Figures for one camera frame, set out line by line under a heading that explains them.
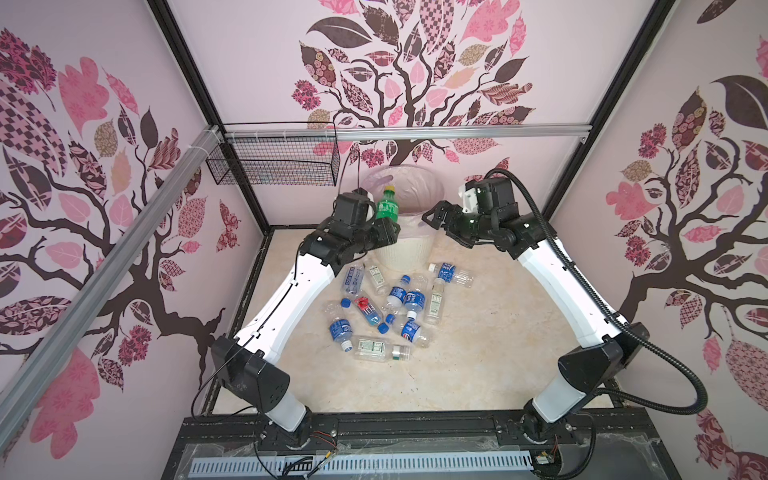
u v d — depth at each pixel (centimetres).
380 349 82
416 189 103
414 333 85
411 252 101
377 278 98
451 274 100
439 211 64
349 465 70
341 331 85
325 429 74
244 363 40
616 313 85
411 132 95
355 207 55
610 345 42
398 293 95
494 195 54
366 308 91
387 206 73
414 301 92
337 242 54
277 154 95
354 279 98
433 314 91
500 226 53
